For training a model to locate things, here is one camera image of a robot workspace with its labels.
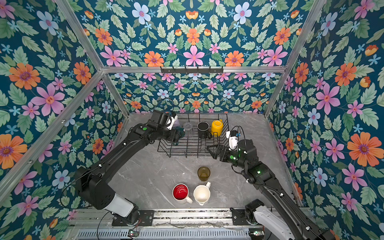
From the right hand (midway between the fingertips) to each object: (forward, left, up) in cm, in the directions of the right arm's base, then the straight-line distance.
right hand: (212, 148), depth 69 cm
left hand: (+13, +18, -2) cm, 22 cm away
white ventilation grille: (-31, +24, -27) cm, 47 cm away
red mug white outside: (-13, +17, -25) cm, 33 cm away
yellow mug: (+26, -5, -16) cm, 31 cm away
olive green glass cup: (-2, +4, -24) cm, 25 cm away
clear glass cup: (+27, +15, -15) cm, 34 cm away
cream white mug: (-14, +5, -23) cm, 28 cm away
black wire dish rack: (+26, +11, -21) cm, 35 cm away
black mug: (+25, +5, -14) cm, 29 cm away
